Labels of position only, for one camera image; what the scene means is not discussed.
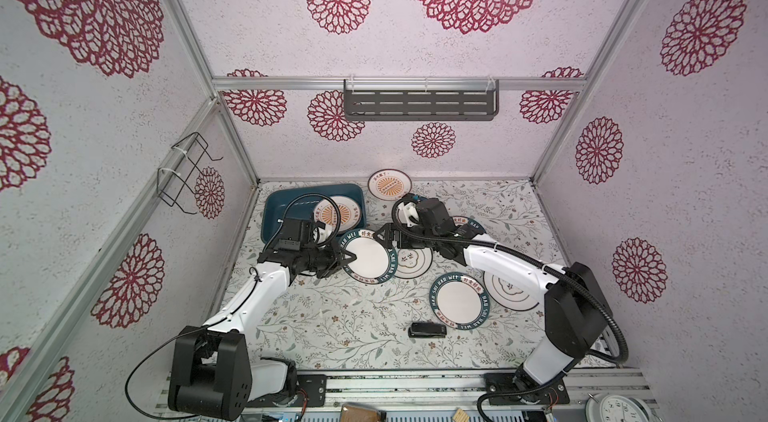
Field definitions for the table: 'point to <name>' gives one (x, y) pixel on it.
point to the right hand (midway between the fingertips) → (384, 231)
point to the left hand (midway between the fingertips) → (354, 261)
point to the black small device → (427, 330)
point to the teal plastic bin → (301, 203)
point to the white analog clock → (617, 408)
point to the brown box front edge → (358, 412)
